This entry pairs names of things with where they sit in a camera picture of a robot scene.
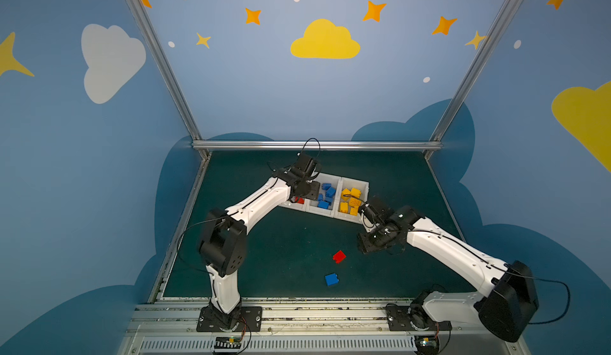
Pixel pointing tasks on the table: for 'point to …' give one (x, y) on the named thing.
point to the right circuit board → (426, 345)
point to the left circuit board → (227, 342)
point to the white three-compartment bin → (340, 197)
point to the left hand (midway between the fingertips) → (312, 186)
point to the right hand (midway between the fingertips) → (368, 242)
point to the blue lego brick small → (326, 185)
